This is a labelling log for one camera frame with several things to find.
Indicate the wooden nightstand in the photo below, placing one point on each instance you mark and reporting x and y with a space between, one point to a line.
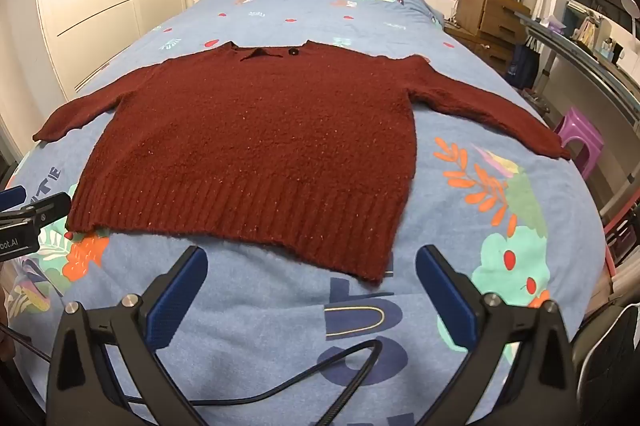
480 49

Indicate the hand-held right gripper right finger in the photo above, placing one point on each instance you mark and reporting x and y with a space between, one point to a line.
446 301

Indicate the dark red knit sweater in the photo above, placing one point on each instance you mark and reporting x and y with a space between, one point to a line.
260 146

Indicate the blue printed bed blanket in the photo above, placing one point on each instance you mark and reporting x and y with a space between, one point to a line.
300 6

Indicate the dark bag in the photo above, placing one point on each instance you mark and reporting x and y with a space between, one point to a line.
524 66

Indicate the purple plastic stool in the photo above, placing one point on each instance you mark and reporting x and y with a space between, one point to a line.
580 134

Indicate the white round desk lamp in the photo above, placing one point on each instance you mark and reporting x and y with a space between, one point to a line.
631 9

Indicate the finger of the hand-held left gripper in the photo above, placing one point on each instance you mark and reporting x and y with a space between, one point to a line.
47 208
12 197

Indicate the wooden drawer cabinet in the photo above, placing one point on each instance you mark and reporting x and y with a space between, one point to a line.
492 14

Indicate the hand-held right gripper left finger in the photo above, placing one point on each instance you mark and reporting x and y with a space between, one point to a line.
179 296

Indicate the black chair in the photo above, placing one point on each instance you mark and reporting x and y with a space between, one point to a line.
615 366

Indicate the pink storage rack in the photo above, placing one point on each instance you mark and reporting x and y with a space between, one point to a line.
622 238

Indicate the grey desk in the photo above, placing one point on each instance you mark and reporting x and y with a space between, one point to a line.
585 56

